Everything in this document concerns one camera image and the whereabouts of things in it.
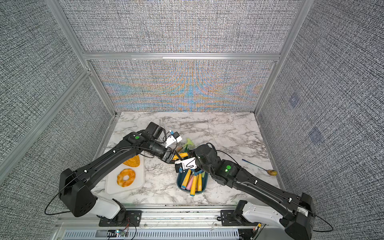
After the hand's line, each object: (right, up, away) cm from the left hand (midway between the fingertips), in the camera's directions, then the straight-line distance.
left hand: (182, 162), depth 69 cm
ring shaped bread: (-30, -11, +17) cm, 36 cm away
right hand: (+4, +8, +3) cm, 9 cm away
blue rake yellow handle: (0, +3, 0) cm, 3 cm away
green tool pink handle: (+3, -13, +10) cm, 16 cm away
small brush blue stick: (+51, -10, +19) cm, 56 cm away
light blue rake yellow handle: (+5, -13, +9) cm, 17 cm away
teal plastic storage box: (-2, -13, +17) cm, 21 cm away
